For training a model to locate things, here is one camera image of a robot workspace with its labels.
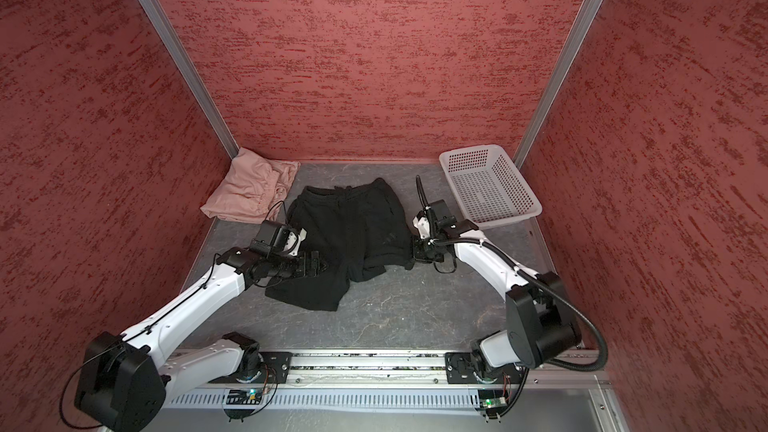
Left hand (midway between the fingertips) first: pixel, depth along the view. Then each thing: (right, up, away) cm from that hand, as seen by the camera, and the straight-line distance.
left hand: (314, 274), depth 82 cm
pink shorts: (-29, +24, +25) cm, 45 cm away
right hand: (+27, +3, +2) cm, 27 cm away
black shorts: (+12, +10, +16) cm, 23 cm away
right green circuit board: (+47, -28, -11) cm, 56 cm away
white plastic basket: (+60, +25, +31) cm, 72 cm away
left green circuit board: (-12, -26, -12) cm, 31 cm away
